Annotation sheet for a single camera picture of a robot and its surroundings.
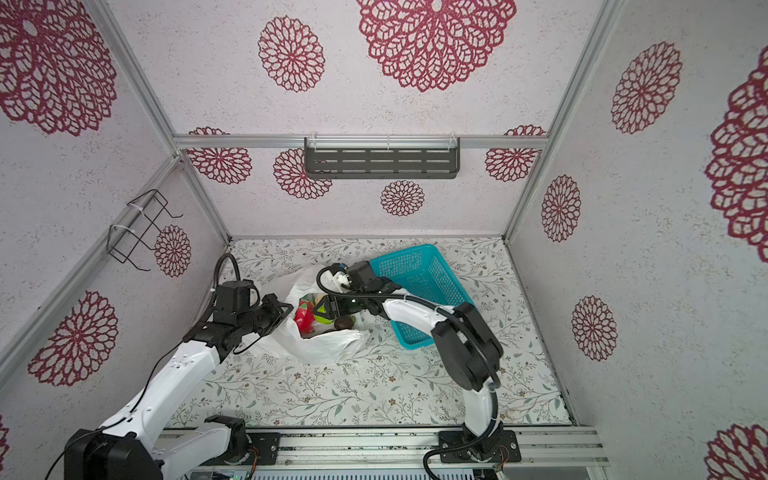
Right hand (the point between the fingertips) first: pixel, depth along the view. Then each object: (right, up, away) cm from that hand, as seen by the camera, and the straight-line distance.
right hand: (322, 303), depth 85 cm
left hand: (-7, -2, -3) cm, 8 cm away
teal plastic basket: (+32, +8, +25) cm, 41 cm away
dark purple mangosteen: (+5, -7, +6) cm, 10 cm away
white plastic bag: (-10, -10, -1) cm, 15 cm away
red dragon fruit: (-6, -4, +5) cm, 9 cm away
